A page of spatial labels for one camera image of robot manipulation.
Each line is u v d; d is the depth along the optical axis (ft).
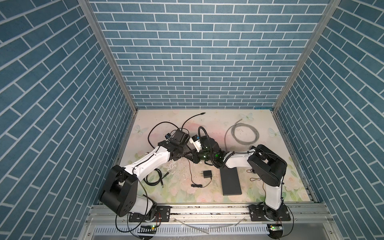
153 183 2.75
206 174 2.77
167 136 2.63
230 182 2.72
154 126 3.62
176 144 2.19
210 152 2.31
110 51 2.86
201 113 3.90
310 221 2.38
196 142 2.63
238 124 3.67
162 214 2.42
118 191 1.38
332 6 2.32
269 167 1.65
